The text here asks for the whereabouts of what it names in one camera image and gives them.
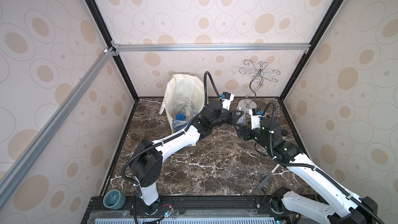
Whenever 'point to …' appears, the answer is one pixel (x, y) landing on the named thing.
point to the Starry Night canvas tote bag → (184, 98)
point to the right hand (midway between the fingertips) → (247, 122)
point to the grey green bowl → (114, 199)
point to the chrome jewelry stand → (248, 102)
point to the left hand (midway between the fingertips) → (248, 113)
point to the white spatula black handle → (262, 184)
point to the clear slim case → (241, 108)
